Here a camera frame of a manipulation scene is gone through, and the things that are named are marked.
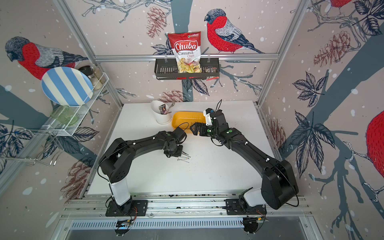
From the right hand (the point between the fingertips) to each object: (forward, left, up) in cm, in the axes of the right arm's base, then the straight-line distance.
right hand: (196, 127), depth 82 cm
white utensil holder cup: (+23, +27, -13) cm, 37 cm away
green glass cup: (-6, +63, +16) cm, 65 cm away
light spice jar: (+21, +58, +17) cm, 63 cm away
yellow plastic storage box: (+22, +10, -20) cm, 31 cm away
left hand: (-6, +10, -17) cm, 21 cm away
